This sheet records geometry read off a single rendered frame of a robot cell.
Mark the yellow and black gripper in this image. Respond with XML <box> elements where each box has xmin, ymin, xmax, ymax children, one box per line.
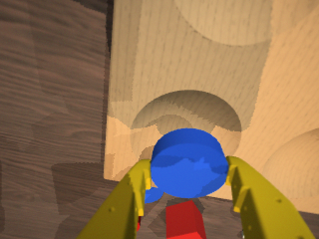
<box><xmin>76</xmin><ymin>155</ymin><xmax>316</xmax><ymax>239</ymax></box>

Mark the red cube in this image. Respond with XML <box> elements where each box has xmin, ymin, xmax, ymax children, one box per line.
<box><xmin>166</xmin><ymin>200</ymin><xmax>206</xmax><ymax>239</ymax></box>

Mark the tan wooden tray with round pockets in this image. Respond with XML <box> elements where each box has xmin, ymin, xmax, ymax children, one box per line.
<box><xmin>104</xmin><ymin>0</ymin><xmax>319</xmax><ymax>214</ymax></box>

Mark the blue disc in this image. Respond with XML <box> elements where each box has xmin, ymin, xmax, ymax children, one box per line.
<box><xmin>151</xmin><ymin>128</ymin><xmax>229</xmax><ymax>198</ymax></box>
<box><xmin>145</xmin><ymin>187</ymin><xmax>163</xmax><ymax>203</ymax></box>

